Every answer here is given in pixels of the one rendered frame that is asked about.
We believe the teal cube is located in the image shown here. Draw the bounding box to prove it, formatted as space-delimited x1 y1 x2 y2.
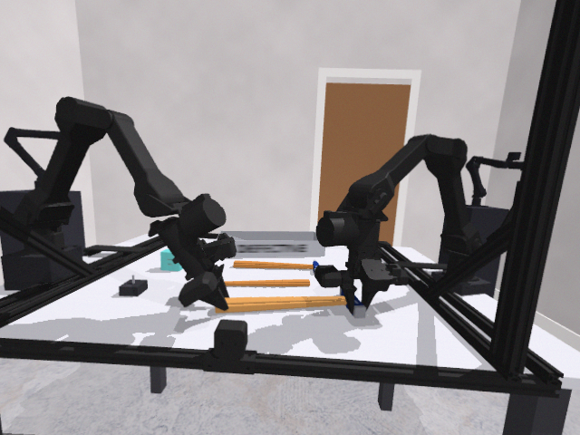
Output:
160 249 183 271

